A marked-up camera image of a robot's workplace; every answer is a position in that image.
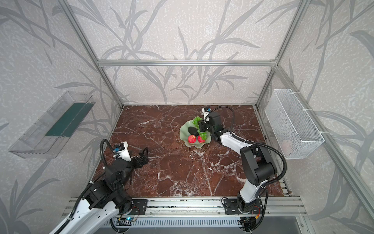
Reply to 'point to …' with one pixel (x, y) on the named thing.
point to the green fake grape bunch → (196, 122)
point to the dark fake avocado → (193, 131)
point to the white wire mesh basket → (295, 132)
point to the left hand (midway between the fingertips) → (144, 146)
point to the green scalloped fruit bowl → (184, 133)
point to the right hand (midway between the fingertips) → (200, 116)
